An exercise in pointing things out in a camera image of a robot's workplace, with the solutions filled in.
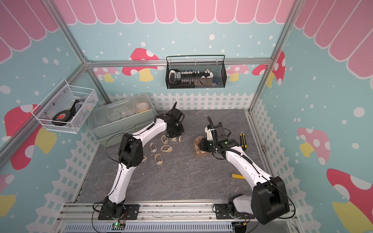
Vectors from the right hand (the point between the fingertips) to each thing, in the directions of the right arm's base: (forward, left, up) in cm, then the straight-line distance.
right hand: (198, 144), depth 83 cm
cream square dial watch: (+12, +16, -12) cm, 24 cm away
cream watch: (+11, +21, -12) cm, 27 cm away
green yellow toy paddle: (-14, -22, -13) cm, 29 cm away
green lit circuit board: (-37, +42, -17) cm, 58 cm away
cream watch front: (+4, +29, -13) cm, 32 cm away
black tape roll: (+3, +67, +21) cm, 70 cm away
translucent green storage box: (+15, +56, +5) cm, 58 cm away
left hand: (+13, +11, -9) cm, 19 cm away
